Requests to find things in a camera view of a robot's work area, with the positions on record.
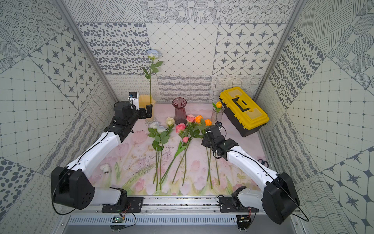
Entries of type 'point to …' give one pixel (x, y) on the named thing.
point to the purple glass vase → (180, 115)
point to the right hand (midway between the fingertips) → (209, 140)
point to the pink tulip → (181, 147)
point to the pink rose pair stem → (191, 123)
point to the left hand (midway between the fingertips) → (142, 101)
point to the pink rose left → (180, 128)
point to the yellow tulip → (218, 106)
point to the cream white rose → (170, 122)
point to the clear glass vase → (217, 114)
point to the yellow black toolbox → (244, 112)
